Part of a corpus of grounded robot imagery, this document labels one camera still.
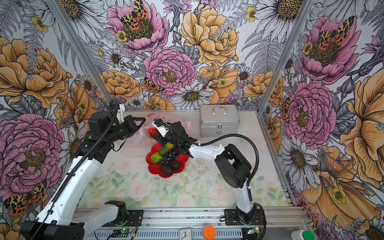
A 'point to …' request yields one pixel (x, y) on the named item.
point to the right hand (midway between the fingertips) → (154, 135)
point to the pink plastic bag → (141, 137)
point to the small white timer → (185, 233)
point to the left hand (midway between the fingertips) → (146, 123)
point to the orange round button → (209, 232)
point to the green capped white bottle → (299, 234)
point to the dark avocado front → (166, 169)
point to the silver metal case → (218, 120)
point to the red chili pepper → (151, 131)
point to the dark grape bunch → (172, 154)
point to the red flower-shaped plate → (156, 168)
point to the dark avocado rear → (175, 165)
